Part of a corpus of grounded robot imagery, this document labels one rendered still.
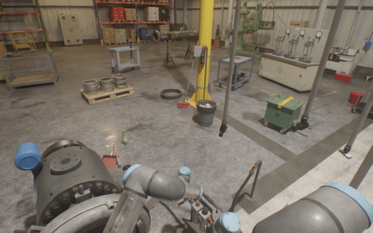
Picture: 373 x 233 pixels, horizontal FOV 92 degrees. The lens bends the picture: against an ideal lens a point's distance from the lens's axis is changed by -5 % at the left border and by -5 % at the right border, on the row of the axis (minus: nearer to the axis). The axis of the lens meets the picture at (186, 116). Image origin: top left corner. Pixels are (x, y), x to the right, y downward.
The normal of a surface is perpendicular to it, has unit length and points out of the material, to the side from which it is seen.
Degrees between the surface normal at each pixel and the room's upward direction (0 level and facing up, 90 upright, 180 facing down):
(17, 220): 0
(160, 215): 0
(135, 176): 32
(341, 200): 5
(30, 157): 90
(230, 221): 19
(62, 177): 10
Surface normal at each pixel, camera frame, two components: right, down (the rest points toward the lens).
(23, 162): 0.62, 0.38
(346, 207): 0.15, -0.71
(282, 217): -0.59, -0.80
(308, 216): -0.36, -0.78
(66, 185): -0.10, -0.83
